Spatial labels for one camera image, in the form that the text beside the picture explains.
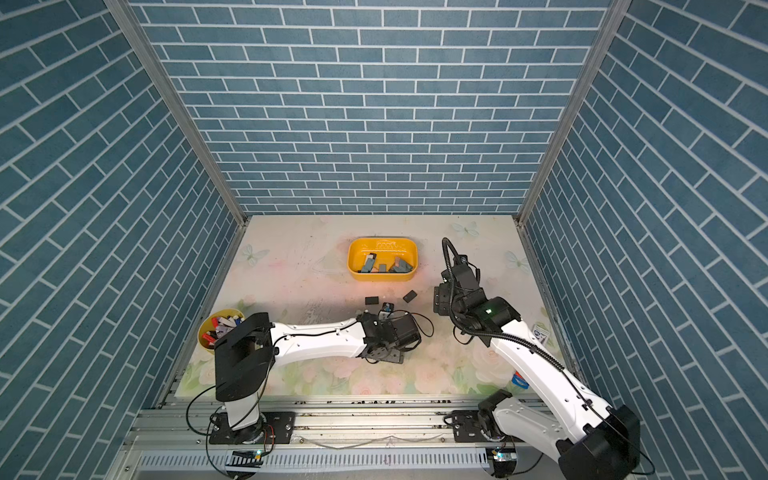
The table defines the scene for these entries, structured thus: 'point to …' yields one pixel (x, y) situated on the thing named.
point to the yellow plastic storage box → (386, 250)
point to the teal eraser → (403, 267)
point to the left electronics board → (245, 458)
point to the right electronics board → (504, 461)
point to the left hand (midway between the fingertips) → (397, 357)
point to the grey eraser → (382, 267)
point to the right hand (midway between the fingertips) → (451, 295)
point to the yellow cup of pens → (217, 324)
